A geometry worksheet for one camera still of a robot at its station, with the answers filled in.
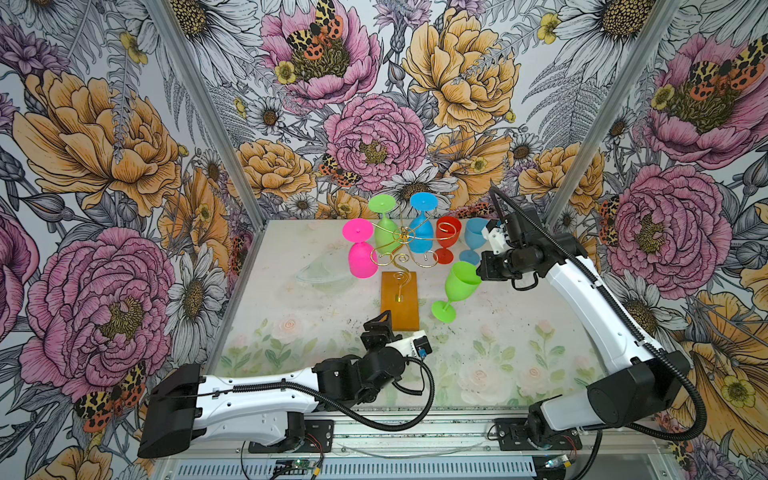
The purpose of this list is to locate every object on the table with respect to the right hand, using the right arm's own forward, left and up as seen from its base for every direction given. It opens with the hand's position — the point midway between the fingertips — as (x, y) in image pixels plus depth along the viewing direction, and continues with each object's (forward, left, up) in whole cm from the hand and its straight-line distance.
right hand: (480, 280), depth 77 cm
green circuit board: (-35, +44, -22) cm, 61 cm away
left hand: (-9, +24, -5) cm, 27 cm away
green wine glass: (-2, +6, +3) cm, 7 cm away
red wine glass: (+26, +4, -10) cm, 28 cm away
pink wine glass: (+7, +30, +1) cm, 31 cm away
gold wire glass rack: (+8, +20, +1) cm, 21 cm away
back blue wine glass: (+16, +14, +2) cm, 22 cm away
